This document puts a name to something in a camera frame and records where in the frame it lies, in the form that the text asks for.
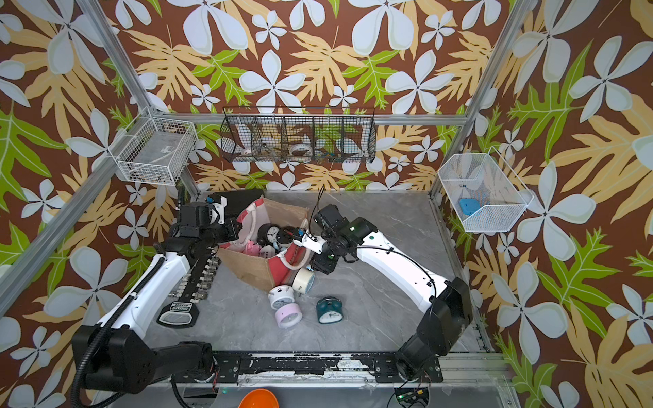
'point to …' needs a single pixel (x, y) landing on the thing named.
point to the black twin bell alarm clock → (267, 234)
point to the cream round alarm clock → (303, 280)
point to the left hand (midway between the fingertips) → (242, 221)
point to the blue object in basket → (469, 206)
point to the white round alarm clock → (281, 295)
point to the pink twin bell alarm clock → (252, 249)
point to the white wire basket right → (485, 193)
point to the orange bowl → (259, 398)
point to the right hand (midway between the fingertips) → (316, 257)
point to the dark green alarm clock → (330, 310)
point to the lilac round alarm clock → (289, 315)
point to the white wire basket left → (154, 150)
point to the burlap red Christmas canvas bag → (264, 249)
